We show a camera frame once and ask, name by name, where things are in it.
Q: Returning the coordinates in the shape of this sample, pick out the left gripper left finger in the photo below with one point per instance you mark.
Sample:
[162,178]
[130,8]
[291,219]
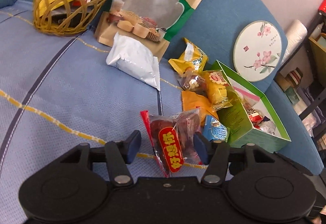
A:
[118,155]

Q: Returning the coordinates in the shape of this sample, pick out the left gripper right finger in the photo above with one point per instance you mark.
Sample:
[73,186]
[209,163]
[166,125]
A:
[215,155]

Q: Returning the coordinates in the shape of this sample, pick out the blue candy packet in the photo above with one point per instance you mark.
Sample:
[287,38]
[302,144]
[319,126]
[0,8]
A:
[215,130]

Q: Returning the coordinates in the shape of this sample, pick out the red date snack packet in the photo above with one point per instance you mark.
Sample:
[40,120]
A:
[171,138]

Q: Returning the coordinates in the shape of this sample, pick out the red white snack packet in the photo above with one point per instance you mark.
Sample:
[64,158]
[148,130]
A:
[255,116]

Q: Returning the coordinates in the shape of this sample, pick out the orange snack packet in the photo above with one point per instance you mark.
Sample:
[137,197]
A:
[192,100]

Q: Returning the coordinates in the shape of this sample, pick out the yellow cake packet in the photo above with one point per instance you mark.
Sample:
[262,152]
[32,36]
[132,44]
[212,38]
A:
[219,91]

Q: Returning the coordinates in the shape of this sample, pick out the clear nut snack packet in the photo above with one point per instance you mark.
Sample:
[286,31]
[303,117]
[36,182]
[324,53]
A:
[192,80]

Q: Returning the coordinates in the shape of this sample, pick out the yellow chip bag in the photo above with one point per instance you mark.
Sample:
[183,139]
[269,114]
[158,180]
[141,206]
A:
[193,57]

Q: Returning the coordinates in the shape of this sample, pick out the green white cardboard box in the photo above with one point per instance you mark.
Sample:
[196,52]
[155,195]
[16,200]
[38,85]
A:
[270,134]

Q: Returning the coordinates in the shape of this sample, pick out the blue sofa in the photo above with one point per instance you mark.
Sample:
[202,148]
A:
[45,169]

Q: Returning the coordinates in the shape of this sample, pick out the white foil pouch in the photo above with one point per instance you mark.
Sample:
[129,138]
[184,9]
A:
[135,59]

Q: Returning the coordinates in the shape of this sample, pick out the black metal shelf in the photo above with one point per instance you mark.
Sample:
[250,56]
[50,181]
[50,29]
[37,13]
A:
[318,131]

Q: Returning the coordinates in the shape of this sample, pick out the white plastic roll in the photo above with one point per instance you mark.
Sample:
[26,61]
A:
[295,34]

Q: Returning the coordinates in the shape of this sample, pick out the woven bamboo basket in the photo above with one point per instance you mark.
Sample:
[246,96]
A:
[64,17]

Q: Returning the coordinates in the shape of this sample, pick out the red gift boxes on shelf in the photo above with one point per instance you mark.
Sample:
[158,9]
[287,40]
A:
[322,8]

